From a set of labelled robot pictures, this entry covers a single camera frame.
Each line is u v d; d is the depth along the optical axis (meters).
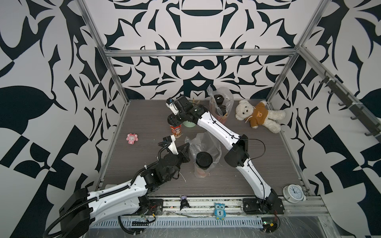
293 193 0.76
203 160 0.72
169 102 0.77
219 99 0.97
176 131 0.92
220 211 0.71
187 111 0.67
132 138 0.95
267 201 0.64
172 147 0.66
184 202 0.74
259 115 1.02
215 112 0.91
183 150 0.65
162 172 0.58
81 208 0.41
